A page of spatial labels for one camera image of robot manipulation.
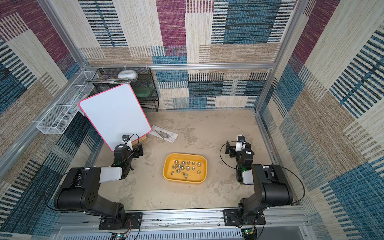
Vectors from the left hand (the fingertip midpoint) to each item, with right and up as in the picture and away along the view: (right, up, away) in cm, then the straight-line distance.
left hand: (132, 144), depth 94 cm
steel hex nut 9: (+33, -17, -7) cm, 38 cm away
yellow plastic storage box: (+33, -14, -4) cm, 36 cm away
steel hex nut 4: (+37, -11, -2) cm, 39 cm away
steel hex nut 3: (+35, -11, -2) cm, 37 cm away
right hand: (+64, +3, -3) cm, 64 cm away
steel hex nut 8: (+29, -15, -5) cm, 33 cm away
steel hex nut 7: (+38, -14, -4) cm, 40 cm away
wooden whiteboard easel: (+4, +3, +5) cm, 7 cm away
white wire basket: (-26, +15, -22) cm, 38 cm away
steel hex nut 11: (+26, -16, -6) cm, 31 cm away
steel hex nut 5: (+29, -13, -3) cm, 32 cm away
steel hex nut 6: (+35, -14, -4) cm, 37 cm away
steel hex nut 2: (+32, -11, -3) cm, 34 cm away
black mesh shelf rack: (+1, +43, +10) cm, 44 cm away
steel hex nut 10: (+41, -16, -5) cm, 44 cm away
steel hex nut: (+28, -11, -3) cm, 30 cm away
